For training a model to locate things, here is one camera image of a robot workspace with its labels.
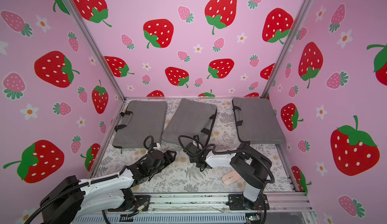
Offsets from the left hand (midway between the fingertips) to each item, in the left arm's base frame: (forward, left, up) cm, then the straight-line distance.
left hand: (176, 155), depth 85 cm
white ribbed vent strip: (-29, 0, -6) cm, 30 cm away
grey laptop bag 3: (+24, -55, -4) cm, 61 cm away
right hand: (+3, -9, -6) cm, 11 cm away
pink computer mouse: (-11, -31, -4) cm, 33 cm away
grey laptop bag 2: (+28, -7, -1) cm, 29 cm away
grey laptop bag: (+28, +28, -1) cm, 39 cm away
